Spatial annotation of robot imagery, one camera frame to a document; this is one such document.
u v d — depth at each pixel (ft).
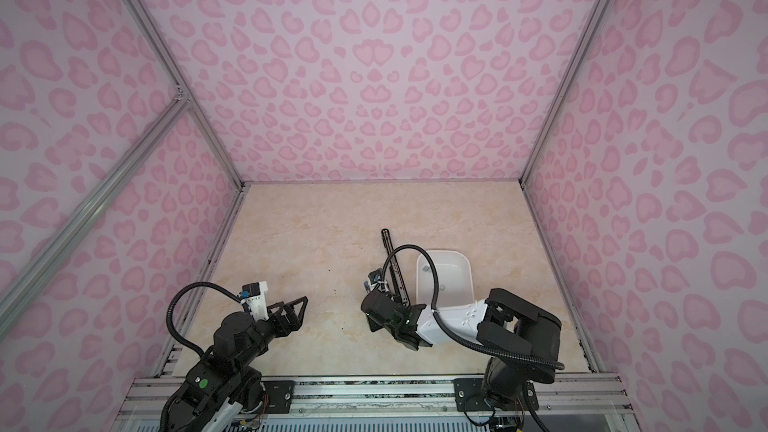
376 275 2.49
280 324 2.25
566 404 2.36
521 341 1.42
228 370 1.89
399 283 2.97
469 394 2.41
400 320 2.13
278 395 2.42
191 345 1.92
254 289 2.24
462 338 1.53
